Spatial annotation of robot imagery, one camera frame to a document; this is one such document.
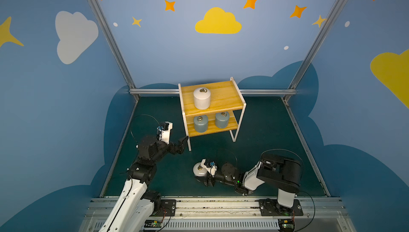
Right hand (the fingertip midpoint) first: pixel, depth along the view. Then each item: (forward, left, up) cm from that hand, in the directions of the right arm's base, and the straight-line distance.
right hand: (200, 168), depth 82 cm
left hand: (+11, +10, +17) cm, 23 cm away
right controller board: (-21, -42, -8) cm, 48 cm away
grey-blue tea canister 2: (+20, -10, +17) cm, 28 cm away
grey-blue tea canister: (+16, 0, +18) cm, 24 cm away
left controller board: (-25, +20, -6) cm, 32 cm away
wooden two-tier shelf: (+18, -3, +28) cm, 33 cm away
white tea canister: (-2, 0, +3) cm, 4 cm away
